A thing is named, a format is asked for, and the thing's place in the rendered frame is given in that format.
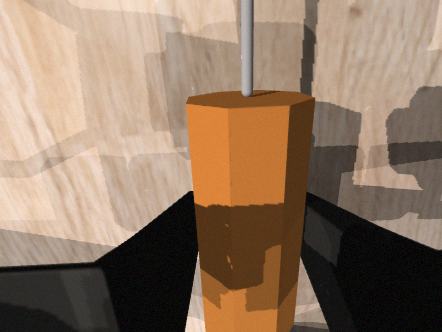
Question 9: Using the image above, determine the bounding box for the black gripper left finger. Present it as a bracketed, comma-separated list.
[0, 191, 199, 332]

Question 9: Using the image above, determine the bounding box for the orange-brown tool handle with grey metal shaft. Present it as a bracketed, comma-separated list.
[186, 0, 315, 332]

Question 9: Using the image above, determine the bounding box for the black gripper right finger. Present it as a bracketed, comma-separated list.
[300, 192, 442, 332]

